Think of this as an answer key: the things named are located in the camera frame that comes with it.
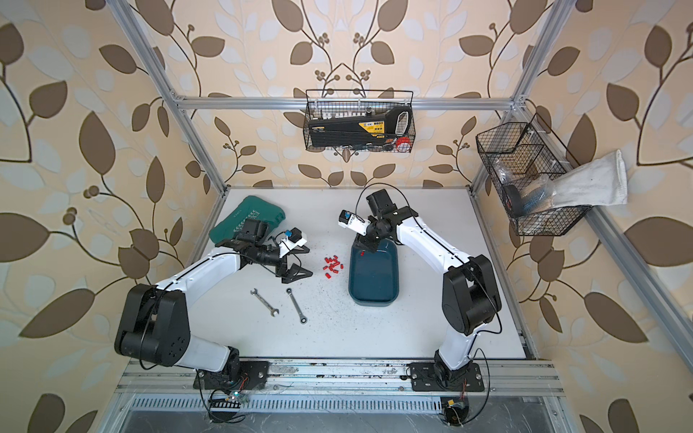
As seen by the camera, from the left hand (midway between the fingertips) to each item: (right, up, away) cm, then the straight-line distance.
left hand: (309, 260), depth 83 cm
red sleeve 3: (+7, -2, +16) cm, 17 cm away
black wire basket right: (+69, +32, +4) cm, 76 cm away
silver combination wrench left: (-13, -17, +4) cm, 22 cm away
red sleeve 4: (+3, -5, +13) cm, 15 cm away
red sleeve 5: (+5, -7, +11) cm, 14 cm away
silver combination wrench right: (-2, -19, +1) cm, 19 cm away
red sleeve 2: (+8, -3, +14) cm, 16 cm away
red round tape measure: (+30, +37, +4) cm, 48 cm away
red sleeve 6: (+9, -4, +13) cm, 17 cm away
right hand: (+16, +7, +6) cm, 18 cm away
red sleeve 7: (+5, -5, +13) cm, 15 cm away
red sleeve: (+4, -3, +16) cm, 16 cm away
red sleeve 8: (+7, -6, +13) cm, 16 cm away
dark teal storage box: (+21, -8, +11) cm, 25 cm away
